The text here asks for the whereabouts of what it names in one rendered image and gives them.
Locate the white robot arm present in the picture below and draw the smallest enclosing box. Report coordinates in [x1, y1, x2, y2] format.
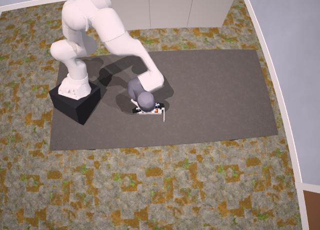
[50, 0, 164, 113]

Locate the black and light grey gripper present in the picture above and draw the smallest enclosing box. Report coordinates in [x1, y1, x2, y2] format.
[132, 102, 165, 114]

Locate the white power strip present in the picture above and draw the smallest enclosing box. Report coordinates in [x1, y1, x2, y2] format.
[138, 107, 165, 115]

